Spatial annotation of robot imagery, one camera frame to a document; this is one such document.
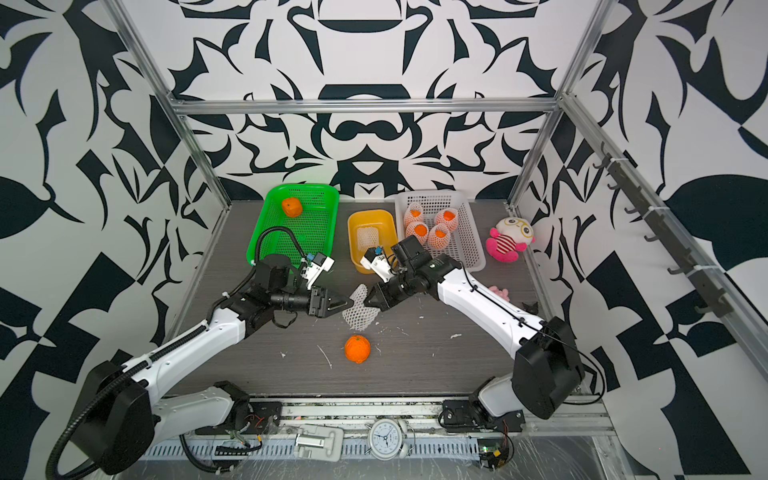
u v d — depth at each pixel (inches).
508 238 40.1
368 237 42.7
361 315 29.3
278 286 25.1
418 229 40.2
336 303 29.4
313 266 28.0
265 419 28.6
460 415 29.4
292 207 44.2
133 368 16.7
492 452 28.0
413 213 42.3
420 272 23.0
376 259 27.9
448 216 41.5
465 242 41.0
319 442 27.4
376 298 26.6
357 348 31.3
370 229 42.6
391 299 26.9
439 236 39.8
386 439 27.0
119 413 15.6
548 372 16.4
